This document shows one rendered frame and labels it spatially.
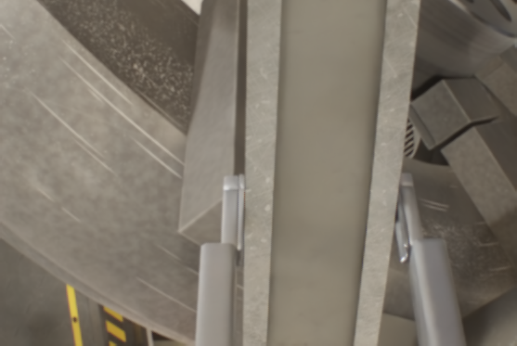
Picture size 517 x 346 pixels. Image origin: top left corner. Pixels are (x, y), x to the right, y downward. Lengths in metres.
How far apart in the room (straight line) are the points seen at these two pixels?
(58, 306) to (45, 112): 0.89
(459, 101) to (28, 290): 0.83
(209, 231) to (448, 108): 0.28
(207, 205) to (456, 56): 0.28
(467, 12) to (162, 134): 0.23
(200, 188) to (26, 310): 0.97
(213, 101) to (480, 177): 0.25
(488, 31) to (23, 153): 0.30
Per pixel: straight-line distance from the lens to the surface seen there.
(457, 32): 0.50
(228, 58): 0.34
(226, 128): 0.31
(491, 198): 0.54
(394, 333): 0.39
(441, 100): 0.54
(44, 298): 1.22
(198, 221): 0.29
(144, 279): 0.36
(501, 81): 0.74
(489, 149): 0.53
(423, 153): 0.68
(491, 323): 0.36
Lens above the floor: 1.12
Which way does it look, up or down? 57 degrees down
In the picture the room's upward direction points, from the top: 93 degrees counter-clockwise
